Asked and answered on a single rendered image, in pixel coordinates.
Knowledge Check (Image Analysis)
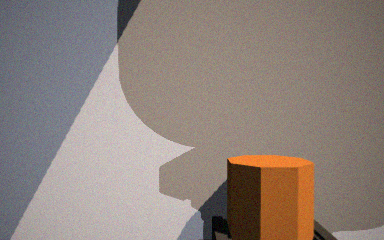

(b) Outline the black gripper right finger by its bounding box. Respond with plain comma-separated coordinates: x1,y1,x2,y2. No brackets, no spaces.
314,220,338,240

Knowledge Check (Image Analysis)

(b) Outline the orange-brown faceted cylinder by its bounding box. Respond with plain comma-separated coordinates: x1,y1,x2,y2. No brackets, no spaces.
227,155,314,240

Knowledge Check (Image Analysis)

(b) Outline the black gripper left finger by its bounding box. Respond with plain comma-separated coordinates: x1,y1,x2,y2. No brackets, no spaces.
212,216,232,240

